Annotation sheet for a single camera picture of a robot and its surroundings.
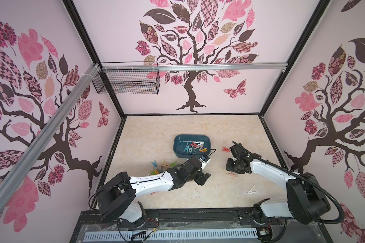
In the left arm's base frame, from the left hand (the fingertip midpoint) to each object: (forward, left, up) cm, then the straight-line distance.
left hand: (204, 173), depth 81 cm
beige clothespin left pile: (+9, +23, -7) cm, 25 cm away
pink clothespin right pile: (+2, -17, -6) cm, 18 cm away
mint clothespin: (+19, +10, -6) cm, 22 cm away
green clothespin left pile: (+9, +18, -7) cm, 21 cm away
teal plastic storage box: (+22, +9, -6) cm, 25 cm away
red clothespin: (+23, +5, -6) cm, 24 cm away
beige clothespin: (+22, 0, -6) cm, 23 cm away
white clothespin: (+24, -1, -6) cm, 25 cm away
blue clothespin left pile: (+10, +30, -8) cm, 32 cm away
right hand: (+7, -16, -5) cm, 18 cm away
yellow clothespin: (+19, -2, -7) cm, 20 cm away
